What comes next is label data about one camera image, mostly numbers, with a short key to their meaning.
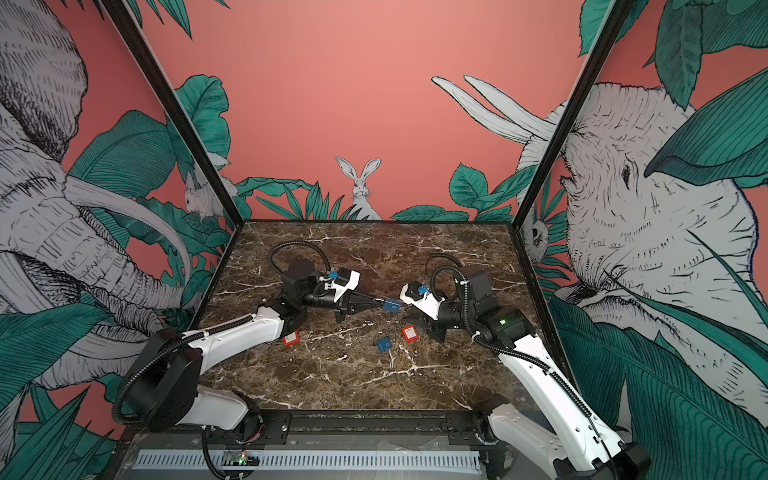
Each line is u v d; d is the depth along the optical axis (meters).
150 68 0.78
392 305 0.69
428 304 0.59
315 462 0.70
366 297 0.69
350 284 0.62
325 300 0.67
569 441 0.39
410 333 0.90
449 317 0.59
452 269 0.54
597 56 0.75
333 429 0.75
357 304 0.67
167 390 0.42
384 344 0.88
